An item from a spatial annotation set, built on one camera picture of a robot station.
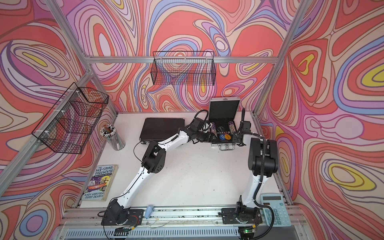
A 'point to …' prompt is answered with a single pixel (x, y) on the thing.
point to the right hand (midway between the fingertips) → (239, 140)
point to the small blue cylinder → (149, 210)
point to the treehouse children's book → (100, 186)
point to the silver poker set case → (223, 111)
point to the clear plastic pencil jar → (109, 132)
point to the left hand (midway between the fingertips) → (217, 140)
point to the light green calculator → (281, 216)
